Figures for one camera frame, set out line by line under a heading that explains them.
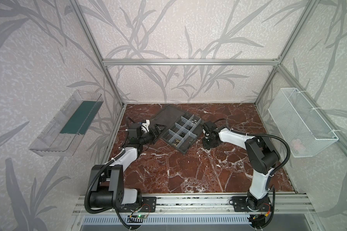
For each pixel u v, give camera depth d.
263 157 0.50
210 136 0.74
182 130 1.02
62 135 0.64
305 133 0.62
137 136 0.69
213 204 0.75
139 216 0.71
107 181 0.47
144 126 0.81
